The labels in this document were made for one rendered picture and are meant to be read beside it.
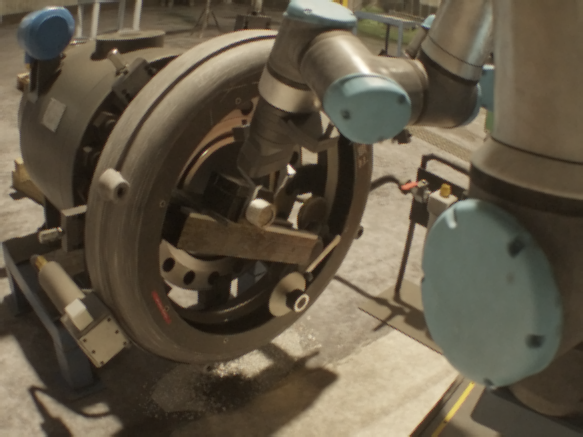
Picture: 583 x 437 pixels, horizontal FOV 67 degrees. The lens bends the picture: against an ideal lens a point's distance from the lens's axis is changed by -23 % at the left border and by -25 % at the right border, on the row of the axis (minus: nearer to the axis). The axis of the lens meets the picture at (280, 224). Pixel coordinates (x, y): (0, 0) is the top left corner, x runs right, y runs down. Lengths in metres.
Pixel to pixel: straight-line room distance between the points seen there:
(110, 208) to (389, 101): 0.51
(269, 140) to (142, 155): 0.22
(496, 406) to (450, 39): 0.44
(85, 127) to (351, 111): 0.77
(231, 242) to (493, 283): 0.75
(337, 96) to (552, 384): 0.41
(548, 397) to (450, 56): 0.42
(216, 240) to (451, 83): 0.56
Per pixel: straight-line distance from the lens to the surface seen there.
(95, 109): 1.22
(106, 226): 0.92
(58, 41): 1.51
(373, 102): 0.58
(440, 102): 0.66
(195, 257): 1.22
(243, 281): 1.80
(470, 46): 0.64
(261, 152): 0.80
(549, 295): 0.35
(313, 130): 0.73
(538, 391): 0.59
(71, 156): 1.25
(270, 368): 1.64
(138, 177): 0.88
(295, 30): 0.67
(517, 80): 0.38
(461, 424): 1.13
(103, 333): 1.02
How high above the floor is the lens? 1.10
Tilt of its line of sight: 27 degrees down
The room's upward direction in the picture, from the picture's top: 6 degrees clockwise
